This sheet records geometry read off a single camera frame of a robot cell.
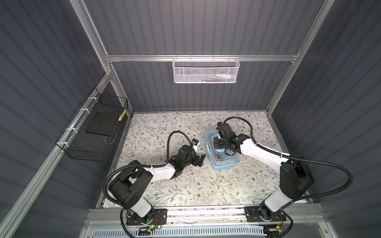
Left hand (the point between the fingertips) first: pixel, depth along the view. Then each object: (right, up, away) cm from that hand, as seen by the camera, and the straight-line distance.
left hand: (199, 152), depth 89 cm
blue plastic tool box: (+11, -4, -5) cm, 13 cm away
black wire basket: (-54, +12, -17) cm, 58 cm away
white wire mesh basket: (+7, +63, +35) cm, 72 cm away
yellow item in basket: (-43, +22, -9) cm, 49 cm away
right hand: (+11, +6, 0) cm, 12 cm away
